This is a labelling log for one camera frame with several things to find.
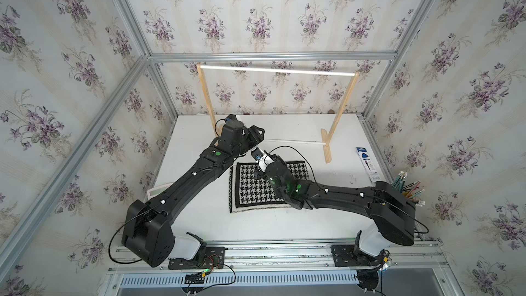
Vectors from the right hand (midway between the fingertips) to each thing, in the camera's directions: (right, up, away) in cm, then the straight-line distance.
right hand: (267, 152), depth 79 cm
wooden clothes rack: (+33, +5, +31) cm, 46 cm away
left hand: (-1, +7, -1) cm, 7 cm away
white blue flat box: (+50, -7, +19) cm, 54 cm away
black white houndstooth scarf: (-8, -19, +9) cm, 22 cm away
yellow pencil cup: (+55, -15, -2) cm, 57 cm away
